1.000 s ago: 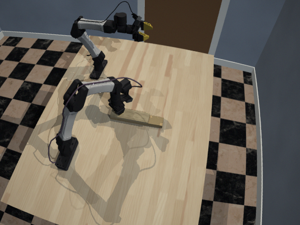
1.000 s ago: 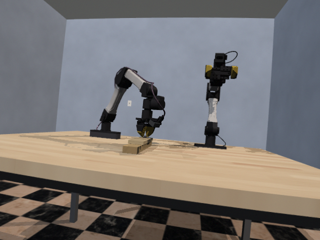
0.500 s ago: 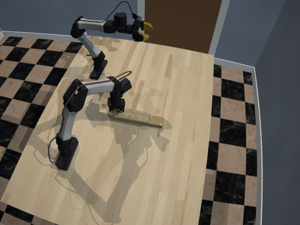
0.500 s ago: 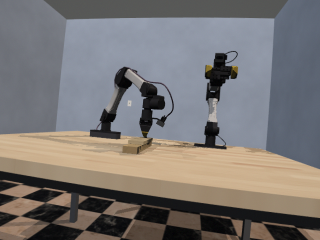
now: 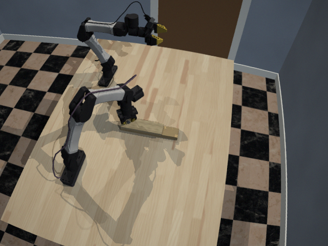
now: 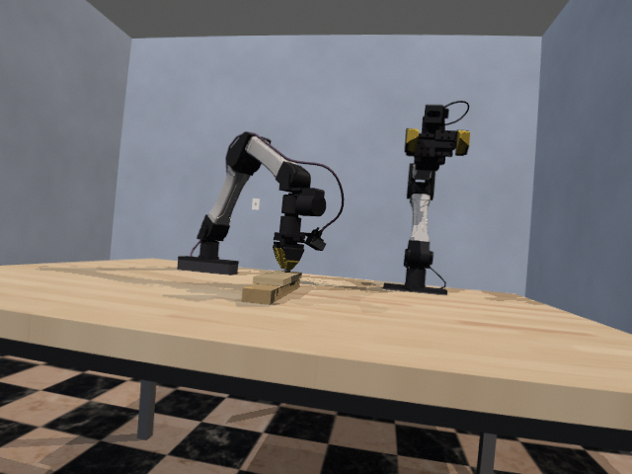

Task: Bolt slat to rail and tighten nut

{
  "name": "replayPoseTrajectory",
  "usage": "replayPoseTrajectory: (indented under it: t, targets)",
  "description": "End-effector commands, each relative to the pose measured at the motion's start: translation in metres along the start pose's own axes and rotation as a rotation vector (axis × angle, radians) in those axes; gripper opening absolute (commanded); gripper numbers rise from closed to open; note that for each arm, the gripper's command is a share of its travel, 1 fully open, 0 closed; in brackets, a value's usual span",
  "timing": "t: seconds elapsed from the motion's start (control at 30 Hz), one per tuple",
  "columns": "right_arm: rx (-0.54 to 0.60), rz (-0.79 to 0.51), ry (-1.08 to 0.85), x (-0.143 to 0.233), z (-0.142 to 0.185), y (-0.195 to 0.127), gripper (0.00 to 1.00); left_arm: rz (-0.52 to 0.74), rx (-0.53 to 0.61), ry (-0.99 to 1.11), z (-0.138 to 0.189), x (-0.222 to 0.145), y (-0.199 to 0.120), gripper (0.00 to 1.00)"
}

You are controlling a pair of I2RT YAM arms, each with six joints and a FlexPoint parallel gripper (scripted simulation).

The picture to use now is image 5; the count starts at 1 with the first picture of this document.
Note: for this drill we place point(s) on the light wooden slat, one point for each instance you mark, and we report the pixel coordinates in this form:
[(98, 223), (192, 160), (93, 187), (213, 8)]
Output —
[(144, 126)]

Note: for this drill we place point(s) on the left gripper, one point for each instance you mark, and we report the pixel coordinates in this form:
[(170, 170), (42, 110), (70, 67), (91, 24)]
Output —
[(151, 39)]

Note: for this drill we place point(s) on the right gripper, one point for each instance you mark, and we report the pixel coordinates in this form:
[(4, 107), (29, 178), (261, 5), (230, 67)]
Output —
[(127, 114)]

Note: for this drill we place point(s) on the light wooden plank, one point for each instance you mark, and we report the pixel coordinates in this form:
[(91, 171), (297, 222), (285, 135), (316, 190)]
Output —
[(168, 132)]

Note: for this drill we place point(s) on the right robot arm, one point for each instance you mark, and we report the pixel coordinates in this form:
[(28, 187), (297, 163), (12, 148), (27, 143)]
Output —
[(71, 154)]

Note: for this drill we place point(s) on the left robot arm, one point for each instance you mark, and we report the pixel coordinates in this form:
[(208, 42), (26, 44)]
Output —
[(86, 34)]

